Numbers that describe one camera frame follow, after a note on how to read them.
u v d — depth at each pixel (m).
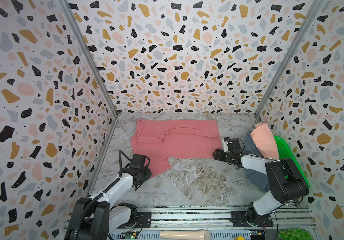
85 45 0.82
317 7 0.71
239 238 0.65
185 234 0.68
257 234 0.72
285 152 0.92
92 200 0.42
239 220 0.73
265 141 0.90
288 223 0.73
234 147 0.76
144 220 0.74
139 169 0.69
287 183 0.47
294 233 0.66
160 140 1.02
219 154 0.87
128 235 0.70
